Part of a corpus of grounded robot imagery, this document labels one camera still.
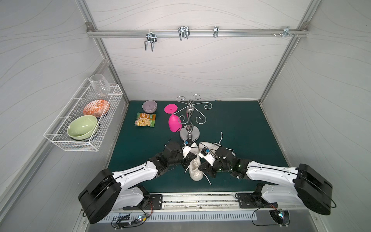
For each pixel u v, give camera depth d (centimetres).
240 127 105
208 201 75
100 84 66
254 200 66
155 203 73
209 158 71
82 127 63
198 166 79
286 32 77
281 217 71
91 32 77
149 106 111
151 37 78
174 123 85
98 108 72
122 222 69
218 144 93
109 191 41
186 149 71
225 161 63
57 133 56
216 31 75
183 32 76
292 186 43
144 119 107
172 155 64
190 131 96
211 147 89
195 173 78
